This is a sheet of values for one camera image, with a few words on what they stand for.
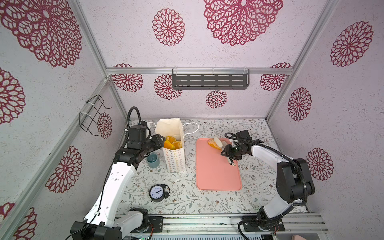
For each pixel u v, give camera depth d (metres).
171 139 0.95
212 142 1.01
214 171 0.93
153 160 0.95
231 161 0.83
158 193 0.81
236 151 0.79
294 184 0.47
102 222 0.38
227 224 0.76
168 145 0.85
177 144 0.89
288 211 0.55
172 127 0.89
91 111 0.78
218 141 0.96
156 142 0.65
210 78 0.92
